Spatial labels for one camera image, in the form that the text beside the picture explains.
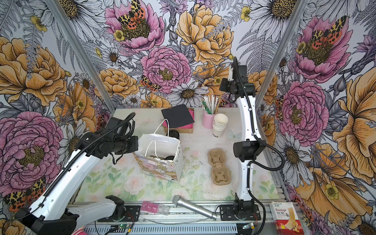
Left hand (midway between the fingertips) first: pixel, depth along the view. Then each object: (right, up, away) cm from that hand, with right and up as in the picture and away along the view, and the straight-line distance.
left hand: (136, 150), depth 71 cm
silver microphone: (+19, -26, +4) cm, 32 cm away
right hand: (+44, +34, +13) cm, 57 cm away
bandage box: (+71, -31, -1) cm, 78 cm away
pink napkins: (+22, +11, +35) cm, 42 cm away
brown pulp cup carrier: (+43, -17, +14) cm, 49 cm away
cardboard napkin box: (+20, +8, +33) cm, 39 cm away
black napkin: (+16, +18, +42) cm, 48 cm away
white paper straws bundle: (+40, +24, +32) cm, 56 cm away
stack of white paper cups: (+44, +13, +21) cm, 50 cm away
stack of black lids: (+14, +6, +33) cm, 36 cm away
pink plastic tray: (+7, -29, +4) cm, 30 cm away
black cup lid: (+15, -5, +6) cm, 17 cm away
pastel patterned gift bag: (+8, -6, +15) cm, 18 cm away
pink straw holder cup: (+37, +15, +31) cm, 51 cm away
